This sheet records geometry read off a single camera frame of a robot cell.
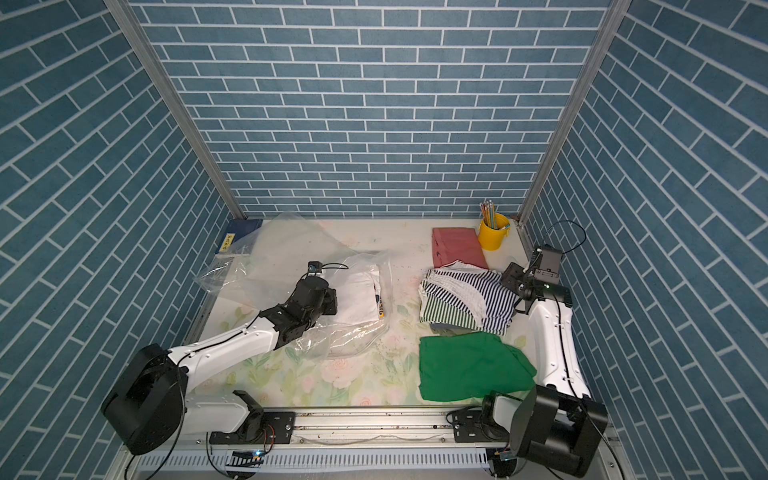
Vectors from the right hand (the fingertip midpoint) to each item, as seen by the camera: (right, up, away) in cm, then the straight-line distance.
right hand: (517, 277), depth 83 cm
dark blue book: (-97, +15, +33) cm, 104 cm away
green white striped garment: (-23, -11, +6) cm, 26 cm away
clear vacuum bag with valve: (-84, 0, +24) cm, 87 cm away
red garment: (-11, +10, +29) cm, 32 cm away
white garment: (-46, -8, +12) cm, 49 cm away
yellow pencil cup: (0, +14, +22) cm, 27 cm away
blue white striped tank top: (-8, -5, +6) cm, 11 cm away
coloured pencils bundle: (-2, +21, +21) cm, 29 cm away
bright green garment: (-13, -26, +2) cm, 29 cm away
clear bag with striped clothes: (-55, -19, +6) cm, 58 cm away
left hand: (-51, -5, +5) cm, 51 cm away
